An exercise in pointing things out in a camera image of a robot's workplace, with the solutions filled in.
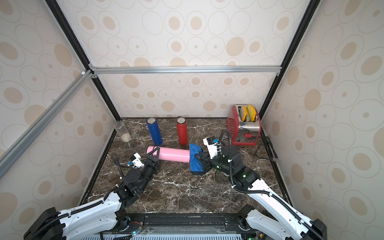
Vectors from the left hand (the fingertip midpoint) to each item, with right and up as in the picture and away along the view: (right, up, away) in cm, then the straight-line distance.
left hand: (164, 150), depth 72 cm
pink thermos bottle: (+4, -2, -1) cm, 4 cm away
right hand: (+15, -3, -3) cm, 15 cm away
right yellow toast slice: (+52, +22, +25) cm, 61 cm away
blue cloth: (+15, -6, -5) cm, 17 cm away
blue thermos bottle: (-11, +14, +17) cm, 25 cm away
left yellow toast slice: (+46, +21, +24) cm, 56 cm away
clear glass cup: (-34, +9, +28) cm, 45 cm away
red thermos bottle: (+7, +13, +19) cm, 24 cm away
